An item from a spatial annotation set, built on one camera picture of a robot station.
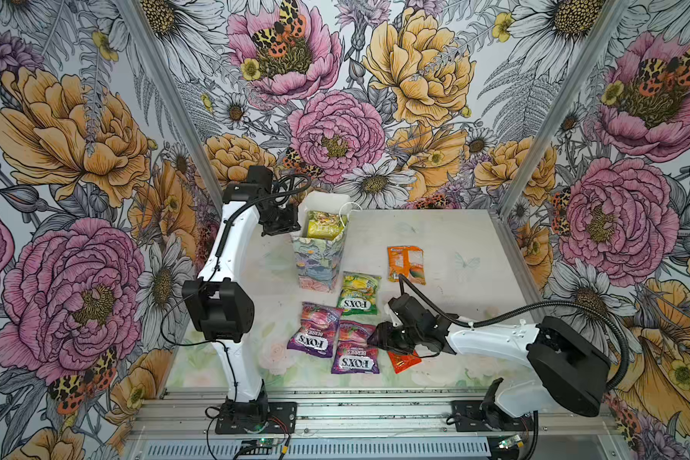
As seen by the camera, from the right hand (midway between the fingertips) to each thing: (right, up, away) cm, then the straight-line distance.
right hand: (376, 351), depth 82 cm
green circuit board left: (-28, -18, -10) cm, 35 cm away
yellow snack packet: (-15, +36, +12) cm, 41 cm away
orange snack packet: (+13, +24, +21) cm, 34 cm away
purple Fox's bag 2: (-6, 0, 0) cm, 6 cm away
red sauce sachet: (+8, -4, +1) cm, 9 cm away
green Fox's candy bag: (-5, +14, +12) cm, 19 cm away
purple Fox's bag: (-17, +4, +5) cm, 18 cm away
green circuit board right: (+33, -18, -10) cm, 39 cm away
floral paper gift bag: (-16, +25, +3) cm, 30 cm away
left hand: (-23, +33, +2) cm, 40 cm away
